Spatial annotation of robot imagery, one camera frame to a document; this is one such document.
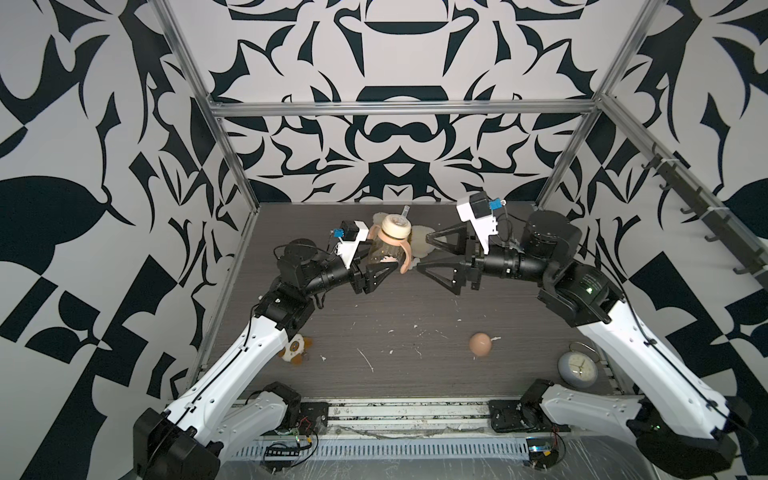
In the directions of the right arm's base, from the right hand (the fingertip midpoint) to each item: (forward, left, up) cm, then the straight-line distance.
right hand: (426, 248), depth 53 cm
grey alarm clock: (-9, -42, -40) cm, 59 cm away
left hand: (+8, +7, -10) cm, 15 cm away
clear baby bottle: (+8, +9, -11) cm, 16 cm away
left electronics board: (-29, +32, -44) cm, 61 cm away
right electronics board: (-26, -29, -46) cm, 60 cm away
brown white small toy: (-3, +33, -41) cm, 53 cm away
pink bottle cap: (-3, -18, -41) cm, 45 cm away
